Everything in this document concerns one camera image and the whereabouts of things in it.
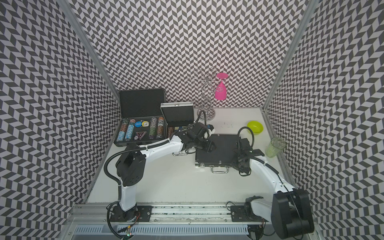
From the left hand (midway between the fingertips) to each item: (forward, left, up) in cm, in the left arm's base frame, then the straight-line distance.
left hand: (213, 149), depth 85 cm
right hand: (-9, -12, -7) cm, 17 cm away
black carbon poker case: (+1, -7, -10) cm, 12 cm away
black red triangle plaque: (+14, +47, -6) cm, 50 cm away
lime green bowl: (+21, -33, -8) cm, 40 cm away
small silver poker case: (+24, +23, +2) cm, 33 cm away
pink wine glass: (+34, -6, +16) cm, 38 cm away
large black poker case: (+23, +49, -4) cm, 55 cm away
